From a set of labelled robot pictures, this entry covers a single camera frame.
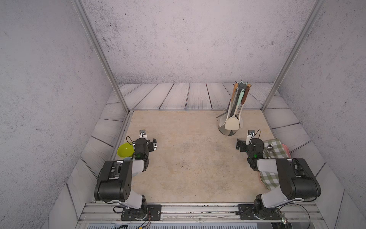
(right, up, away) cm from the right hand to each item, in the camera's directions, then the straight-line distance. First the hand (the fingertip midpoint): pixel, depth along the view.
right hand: (247, 138), depth 94 cm
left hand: (-65, 0, 0) cm, 65 cm away
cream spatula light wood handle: (-14, +11, +10) cm, 20 cm away
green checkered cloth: (+18, -7, +2) cm, 20 cm away
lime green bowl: (-80, -8, +2) cm, 80 cm away
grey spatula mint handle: (-14, +16, +10) cm, 23 cm away
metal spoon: (+16, -6, +2) cm, 18 cm away
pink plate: (+28, -7, +2) cm, 29 cm away
